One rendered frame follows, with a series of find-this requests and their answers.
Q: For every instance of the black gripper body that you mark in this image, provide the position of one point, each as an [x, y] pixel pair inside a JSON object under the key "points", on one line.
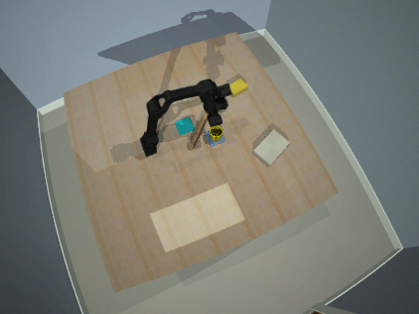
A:
{"points": [[214, 118]]}

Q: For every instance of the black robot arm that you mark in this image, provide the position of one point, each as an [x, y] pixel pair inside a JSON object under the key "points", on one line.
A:
{"points": [[206, 89]]}

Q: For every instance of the yellow rectangular block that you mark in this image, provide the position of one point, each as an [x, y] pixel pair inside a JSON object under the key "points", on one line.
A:
{"points": [[237, 87]]}

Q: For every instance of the yellow cup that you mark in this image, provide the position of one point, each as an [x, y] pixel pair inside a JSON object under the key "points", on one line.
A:
{"points": [[215, 129]]}

